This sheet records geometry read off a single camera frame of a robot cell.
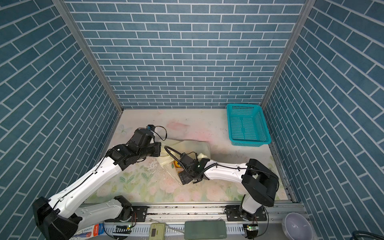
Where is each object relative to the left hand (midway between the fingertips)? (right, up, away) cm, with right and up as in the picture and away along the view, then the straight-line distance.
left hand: (162, 146), depth 77 cm
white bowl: (+66, -38, -7) cm, 77 cm away
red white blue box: (-29, -37, -9) cm, 48 cm away
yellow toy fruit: (+9, -7, -11) cm, 16 cm away
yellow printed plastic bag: (+20, -3, +8) cm, 22 cm away
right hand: (+11, -17, +6) cm, 21 cm away
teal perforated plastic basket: (+56, +10, +34) cm, 67 cm away
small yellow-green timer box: (0, -38, -9) cm, 39 cm away
